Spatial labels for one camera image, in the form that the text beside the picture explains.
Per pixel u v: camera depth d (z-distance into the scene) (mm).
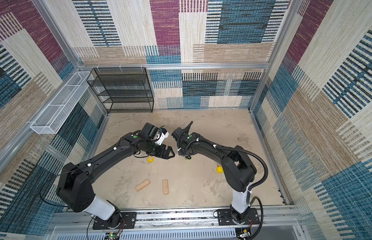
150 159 920
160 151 725
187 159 757
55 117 715
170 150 741
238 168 476
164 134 777
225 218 729
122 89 1101
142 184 851
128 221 732
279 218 740
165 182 848
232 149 505
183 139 697
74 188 425
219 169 893
